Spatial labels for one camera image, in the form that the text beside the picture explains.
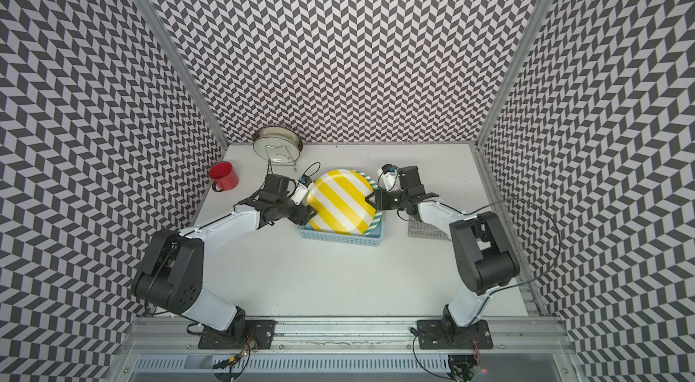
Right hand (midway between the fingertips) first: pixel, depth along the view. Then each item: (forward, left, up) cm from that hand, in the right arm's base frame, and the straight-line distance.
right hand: (370, 202), depth 91 cm
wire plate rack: (+21, +40, -5) cm, 46 cm away
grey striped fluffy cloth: (-6, -16, -8) cm, 19 cm away
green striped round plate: (-5, -3, -2) cm, 6 cm away
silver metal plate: (+29, +36, +5) cm, 46 cm away
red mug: (+14, +56, -2) cm, 58 cm away
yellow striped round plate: (+3, +11, -2) cm, 11 cm away
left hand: (-1, +22, -2) cm, 22 cm away
